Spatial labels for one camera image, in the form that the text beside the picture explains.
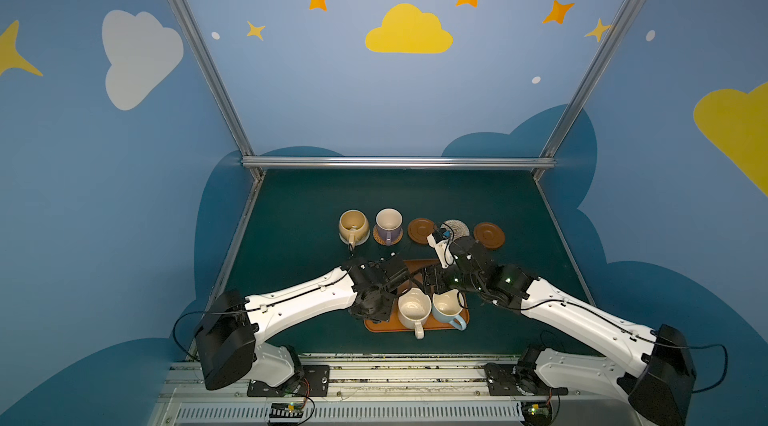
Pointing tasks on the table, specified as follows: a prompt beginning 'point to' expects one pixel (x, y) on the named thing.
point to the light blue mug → (447, 307)
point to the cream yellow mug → (354, 228)
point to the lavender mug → (388, 225)
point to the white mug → (414, 308)
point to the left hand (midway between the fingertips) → (381, 310)
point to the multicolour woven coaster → (460, 229)
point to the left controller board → (286, 410)
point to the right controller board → (536, 413)
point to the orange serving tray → (413, 271)
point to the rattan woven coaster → (380, 241)
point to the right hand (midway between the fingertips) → (423, 270)
